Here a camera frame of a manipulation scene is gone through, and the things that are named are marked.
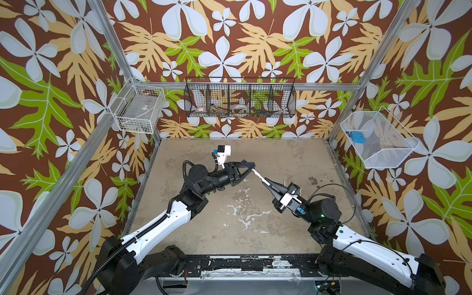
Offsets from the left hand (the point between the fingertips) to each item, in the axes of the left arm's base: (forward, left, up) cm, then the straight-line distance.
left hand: (254, 165), depth 60 cm
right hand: (-5, -4, -2) cm, 6 cm away
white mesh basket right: (+18, -60, -8) cm, 63 cm away
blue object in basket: (+26, -53, -12) cm, 60 cm away
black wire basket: (+51, +4, -7) cm, 51 cm away
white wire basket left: (+36, +53, -5) cm, 64 cm away
